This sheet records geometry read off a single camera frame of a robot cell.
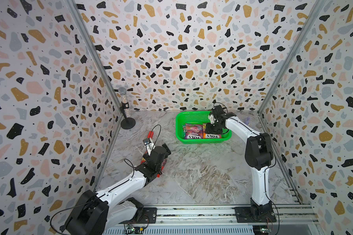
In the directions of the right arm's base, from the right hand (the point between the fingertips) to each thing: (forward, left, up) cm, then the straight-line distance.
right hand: (208, 130), depth 99 cm
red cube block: (-1, +40, -4) cm, 40 cm away
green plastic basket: (+21, +6, -9) cm, 24 cm away
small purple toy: (+14, -31, -5) cm, 34 cm away
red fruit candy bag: (-22, +28, -4) cm, 36 cm away
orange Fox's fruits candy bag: (-2, -1, -3) cm, 4 cm away
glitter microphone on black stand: (+11, +59, -5) cm, 60 cm away
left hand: (-17, +28, +6) cm, 33 cm away
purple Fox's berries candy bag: (+2, +10, -3) cm, 11 cm away
